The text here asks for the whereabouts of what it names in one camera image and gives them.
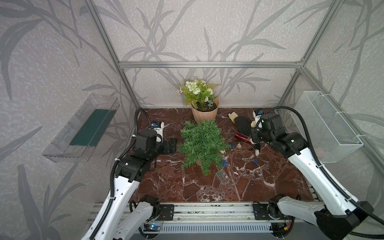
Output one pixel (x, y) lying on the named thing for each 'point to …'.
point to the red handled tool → (242, 137)
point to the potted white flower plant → (200, 96)
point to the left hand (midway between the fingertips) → (169, 139)
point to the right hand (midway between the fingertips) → (254, 127)
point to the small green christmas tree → (203, 143)
